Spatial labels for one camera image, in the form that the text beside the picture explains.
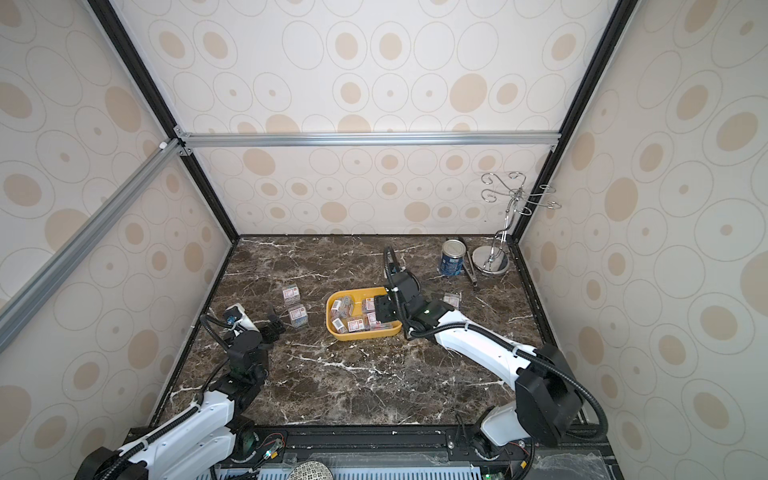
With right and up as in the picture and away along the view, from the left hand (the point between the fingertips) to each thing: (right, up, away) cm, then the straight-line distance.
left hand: (268, 309), depth 82 cm
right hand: (+35, +3, +2) cm, 36 cm away
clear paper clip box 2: (+1, +2, +17) cm, 18 cm away
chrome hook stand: (+72, +15, +27) cm, 78 cm away
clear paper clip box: (+5, -4, +12) cm, 14 cm away
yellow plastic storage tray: (+21, -4, +13) cm, 25 cm away
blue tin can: (+55, +15, +20) cm, 61 cm away
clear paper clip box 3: (+55, +1, +19) cm, 58 cm away
